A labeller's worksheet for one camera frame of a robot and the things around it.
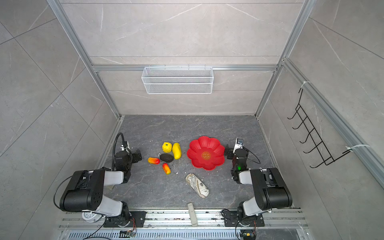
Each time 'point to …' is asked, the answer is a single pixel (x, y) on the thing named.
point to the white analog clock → (91, 217)
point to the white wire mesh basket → (177, 80)
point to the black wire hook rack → (312, 133)
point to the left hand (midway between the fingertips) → (130, 147)
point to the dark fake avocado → (166, 157)
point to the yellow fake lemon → (167, 147)
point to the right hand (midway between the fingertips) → (234, 144)
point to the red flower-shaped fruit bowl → (206, 153)
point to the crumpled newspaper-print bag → (197, 185)
